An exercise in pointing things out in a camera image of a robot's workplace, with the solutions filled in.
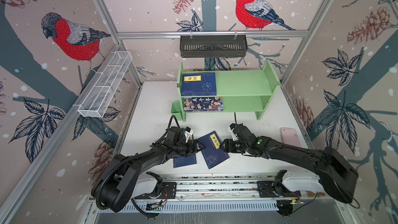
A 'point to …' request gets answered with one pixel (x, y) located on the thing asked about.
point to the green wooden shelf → (242, 91)
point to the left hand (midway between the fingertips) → (201, 150)
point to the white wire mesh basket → (106, 83)
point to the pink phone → (289, 136)
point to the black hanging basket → (210, 47)
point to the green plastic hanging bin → (175, 110)
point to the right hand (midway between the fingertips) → (221, 148)
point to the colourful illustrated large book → (192, 104)
